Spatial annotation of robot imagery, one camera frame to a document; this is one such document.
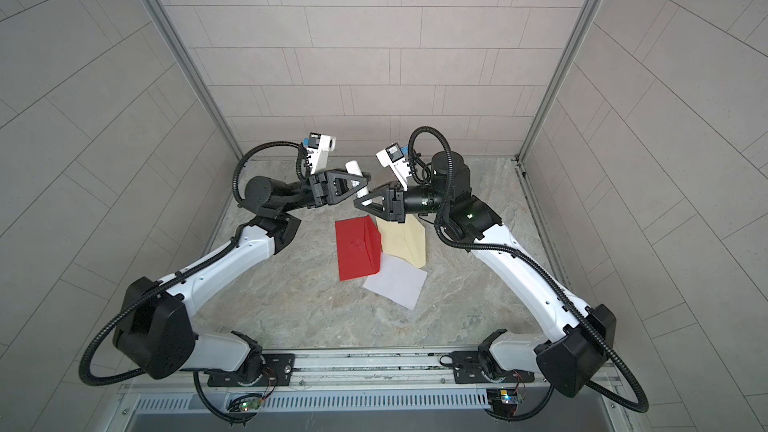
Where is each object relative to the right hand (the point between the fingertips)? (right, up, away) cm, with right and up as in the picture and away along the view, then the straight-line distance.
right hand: (361, 211), depth 57 cm
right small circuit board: (+31, -45, +11) cm, 56 cm away
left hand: (+1, +4, -1) cm, 4 cm away
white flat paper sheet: (+7, -23, +30) cm, 39 cm away
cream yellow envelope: (+9, -13, +38) cm, 41 cm away
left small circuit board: (-25, -43, +7) cm, 50 cm away
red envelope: (-6, -15, +36) cm, 39 cm away
